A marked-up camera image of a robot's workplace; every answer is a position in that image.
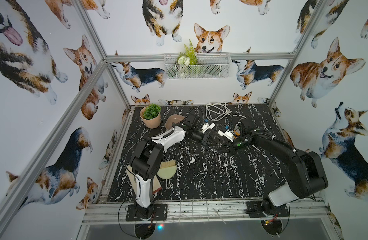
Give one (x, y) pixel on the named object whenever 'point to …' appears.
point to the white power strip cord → (215, 110)
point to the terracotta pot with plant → (150, 115)
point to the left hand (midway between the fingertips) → (217, 143)
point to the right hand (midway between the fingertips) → (219, 149)
